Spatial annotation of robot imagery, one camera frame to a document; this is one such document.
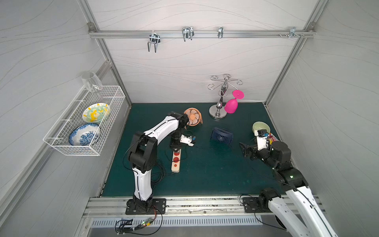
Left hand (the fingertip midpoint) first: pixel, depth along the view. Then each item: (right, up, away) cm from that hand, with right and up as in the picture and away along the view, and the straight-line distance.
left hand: (175, 145), depth 89 cm
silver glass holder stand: (+31, +22, +26) cm, 45 cm away
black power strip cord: (-9, -15, -5) cm, 18 cm away
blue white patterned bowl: (-37, +10, -26) cm, 46 cm away
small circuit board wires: (-11, -34, -21) cm, 41 cm away
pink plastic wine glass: (+37, +25, +9) cm, 46 cm away
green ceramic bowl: (+58, +11, +13) cm, 61 cm away
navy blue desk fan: (+29, +6, 0) cm, 29 cm away
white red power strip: (+1, -9, 0) cm, 9 cm away
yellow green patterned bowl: (-36, +20, -18) cm, 45 cm away
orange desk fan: (+12, +18, +13) cm, 25 cm away
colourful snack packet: (+62, +4, +5) cm, 62 cm away
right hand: (+40, +5, -14) cm, 43 cm away
